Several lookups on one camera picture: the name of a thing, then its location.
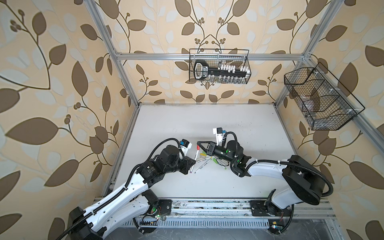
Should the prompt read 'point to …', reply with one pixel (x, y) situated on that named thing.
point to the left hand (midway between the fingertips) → (196, 161)
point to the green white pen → (222, 166)
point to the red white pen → (198, 150)
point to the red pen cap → (198, 147)
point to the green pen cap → (215, 160)
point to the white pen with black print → (203, 159)
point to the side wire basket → (325, 104)
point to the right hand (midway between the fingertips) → (197, 145)
